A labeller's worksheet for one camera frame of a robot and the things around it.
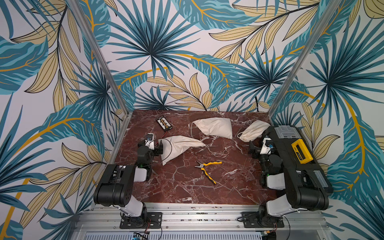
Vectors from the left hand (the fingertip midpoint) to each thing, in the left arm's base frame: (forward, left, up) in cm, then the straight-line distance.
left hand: (153, 140), depth 92 cm
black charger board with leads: (+20, -3, -8) cm, 22 cm away
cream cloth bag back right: (+9, -64, 0) cm, 64 cm away
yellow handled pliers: (-12, -31, -7) cm, 34 cm away
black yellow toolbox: (-12, -80, +9) cm, 81 cm away
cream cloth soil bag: (+13, -41, 0) cm, 43 cm away
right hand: (-2, -58, +4) cm, 58 cm away
